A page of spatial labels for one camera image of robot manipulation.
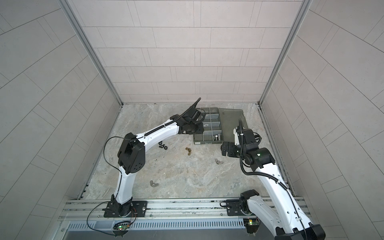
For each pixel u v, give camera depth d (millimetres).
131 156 507
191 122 695
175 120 627
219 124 1026
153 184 776
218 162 864
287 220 377
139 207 713
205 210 712
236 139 659
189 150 908
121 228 642
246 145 539
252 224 680
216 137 939
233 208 707
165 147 923
